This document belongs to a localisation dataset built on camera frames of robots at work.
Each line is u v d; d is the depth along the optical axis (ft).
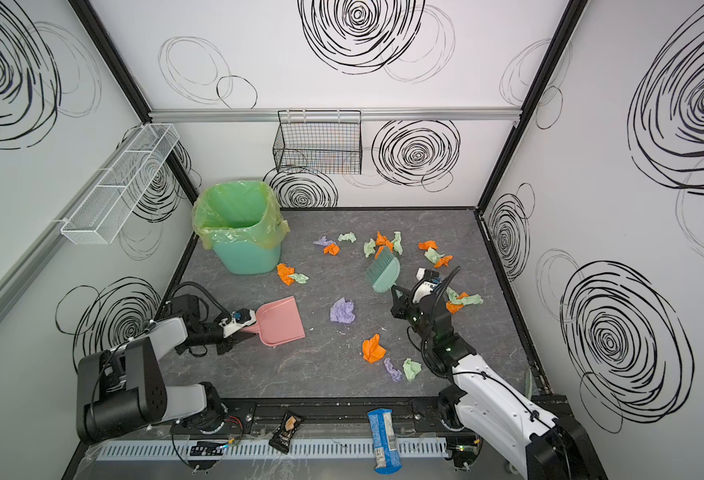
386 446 2.26
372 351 2.76
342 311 2.98
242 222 3.44
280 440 2.28
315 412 2.47
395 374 2.60
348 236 3.56
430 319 1.95
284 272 3.26
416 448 2.32
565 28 2.43
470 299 3.05
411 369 2.63
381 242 3.55
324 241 3.56
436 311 2.02
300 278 3.25
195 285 2.40
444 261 3.35
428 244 3.56
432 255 3.43
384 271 2.83
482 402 1.69
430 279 2.32
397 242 3.54
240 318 2.43
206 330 2.43
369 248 3.54
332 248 3.46
